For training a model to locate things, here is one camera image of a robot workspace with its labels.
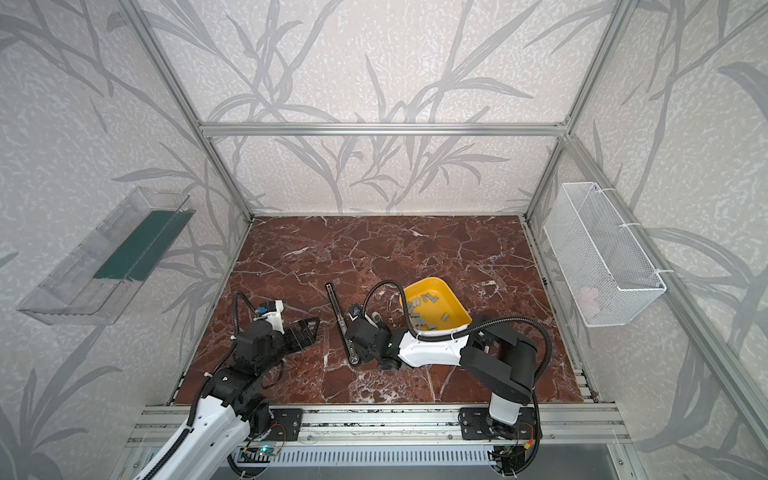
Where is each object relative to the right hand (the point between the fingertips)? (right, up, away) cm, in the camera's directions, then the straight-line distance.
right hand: (365, 326), depth 87 cm
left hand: (-14, +4, -5) cm, 15 cm away
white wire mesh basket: (+54, +18, -27) cm, 63 cm away
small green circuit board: (-21, -25, -17) cm, 37 cm away
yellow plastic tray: (+21, +3, +7) cm, 22 cm away
